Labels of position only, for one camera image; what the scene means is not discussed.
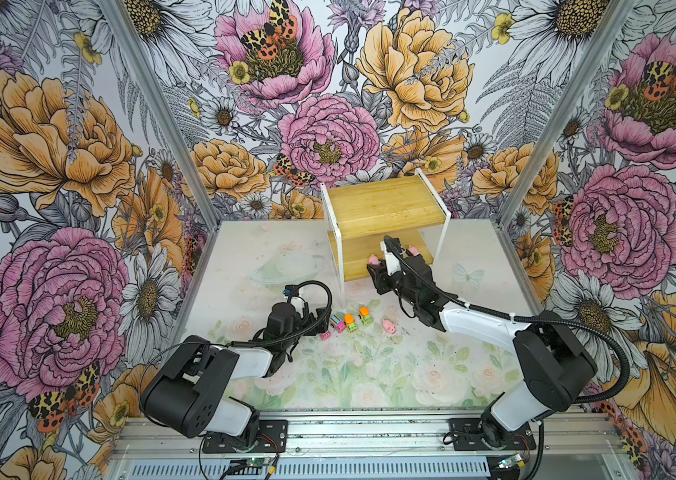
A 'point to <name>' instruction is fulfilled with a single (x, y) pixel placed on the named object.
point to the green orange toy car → (365, 316)
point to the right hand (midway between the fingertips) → (374, 271)
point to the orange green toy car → (349, 321)
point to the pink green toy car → (326, 335)
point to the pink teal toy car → (337, 323)
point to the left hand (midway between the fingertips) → (318, 316)
